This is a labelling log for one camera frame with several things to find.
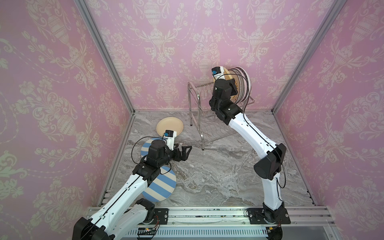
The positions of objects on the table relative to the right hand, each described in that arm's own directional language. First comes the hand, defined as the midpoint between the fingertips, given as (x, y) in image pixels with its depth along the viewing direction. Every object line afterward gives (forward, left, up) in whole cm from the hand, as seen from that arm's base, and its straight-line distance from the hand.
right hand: (236, 81), depth 72 cm
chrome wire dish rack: (+2, +10, -39) cm, 40 cm away
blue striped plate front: (-34, +41, -44) cm, 69 cm away
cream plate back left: (+10, +39, -41) cm, 58 cm away
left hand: (-22, +26, -23) cm, 41 cm away
